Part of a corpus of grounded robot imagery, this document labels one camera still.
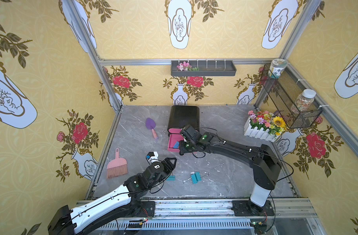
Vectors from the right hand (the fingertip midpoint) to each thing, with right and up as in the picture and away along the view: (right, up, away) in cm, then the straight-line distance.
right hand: (182, 143), depth 86 cm
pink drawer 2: (-6, +2, +6) cm, 9 cm away
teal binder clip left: (-7, -20, -1) cm, 21 cm away
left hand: (-6, -8, -7) cm, 12 cm away
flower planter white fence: (+51, +10, +4) cm, 52 cm away
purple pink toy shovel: (-24, +10, +23) cm, 35 cm away
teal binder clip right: (+10, -19, -1) cm, 21 cm away
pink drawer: (-4, +8, -1) cm, 9 cm away
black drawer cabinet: (-1, +16, +6) cm, 18 cm away
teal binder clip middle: (+6, -20, -3) cm, 21 cm away
